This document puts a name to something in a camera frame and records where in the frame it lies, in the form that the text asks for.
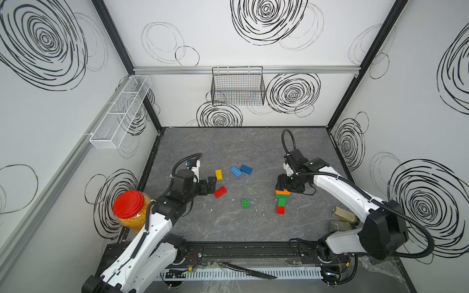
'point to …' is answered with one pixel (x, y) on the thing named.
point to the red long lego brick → (220, 192)
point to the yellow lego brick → (218, 174)
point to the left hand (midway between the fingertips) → (207, 178)
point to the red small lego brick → (281, 210)
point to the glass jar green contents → (336, 226)
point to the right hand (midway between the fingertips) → (282, 189)
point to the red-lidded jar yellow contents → (130, 207)
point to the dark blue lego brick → (246, 169)
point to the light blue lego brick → (235, 170)
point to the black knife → (250, 272)
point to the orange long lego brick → (283, 192)
